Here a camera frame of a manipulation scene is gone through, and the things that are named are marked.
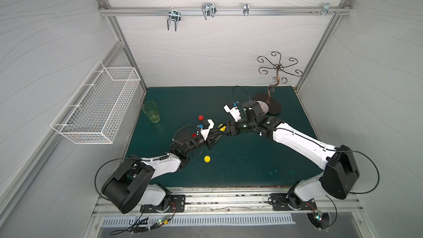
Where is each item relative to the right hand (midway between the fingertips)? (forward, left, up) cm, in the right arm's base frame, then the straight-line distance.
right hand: (220, 128), depth 77 cm
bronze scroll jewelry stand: (+28, -35, -19) cm, 49 cm away
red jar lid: (+19, +13, -20) cm, 30 cm away
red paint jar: (-10, +10, +10) cm, 17 cm away
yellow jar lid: (-8, +7, -19) cm, 22 cm away
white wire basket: (-2, +53, +12) cm, 55 cm away
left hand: (-1, -1, -1) cm, 2 cm away
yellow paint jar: (-2, -1, +2) cm, 3 cm away
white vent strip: (-35, +11, -20) cm, 42 cm away
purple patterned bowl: (+27, -28, -17) cm, 42 cm away
